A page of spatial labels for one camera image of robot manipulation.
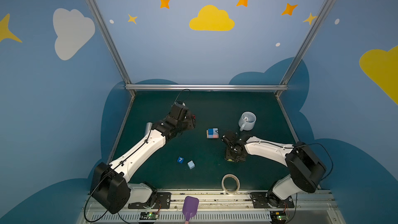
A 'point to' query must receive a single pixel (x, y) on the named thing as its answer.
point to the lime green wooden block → (230, 159)
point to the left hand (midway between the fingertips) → (194, 120)
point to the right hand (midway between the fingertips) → (231, 155)
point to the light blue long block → (210, 136)
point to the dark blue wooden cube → (210, 131)
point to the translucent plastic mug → (247, 121)
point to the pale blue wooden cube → (191, 165)
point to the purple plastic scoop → (190, 207)
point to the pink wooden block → (215, 136)
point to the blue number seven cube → (180, 159)
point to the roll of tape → (237, 188)
